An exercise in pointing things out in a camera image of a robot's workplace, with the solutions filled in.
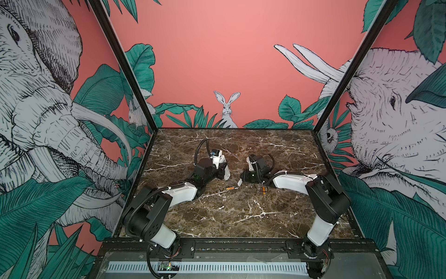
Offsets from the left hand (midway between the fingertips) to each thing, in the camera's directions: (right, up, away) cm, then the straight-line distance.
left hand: (226, 160), depth 88 cm
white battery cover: (+7, -12, +4) cm, 14 cm away
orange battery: (+20, -16, +3) cm, 26 cm away
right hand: (+6, -8, +4) cm, 10 cm away
